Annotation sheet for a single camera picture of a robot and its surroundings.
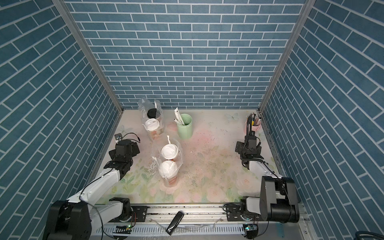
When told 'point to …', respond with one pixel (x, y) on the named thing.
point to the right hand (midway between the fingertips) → (249, 145)
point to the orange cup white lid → (152, 127)
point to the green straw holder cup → (185, 132)
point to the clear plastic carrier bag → (144, 105)
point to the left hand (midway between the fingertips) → (129, 145)
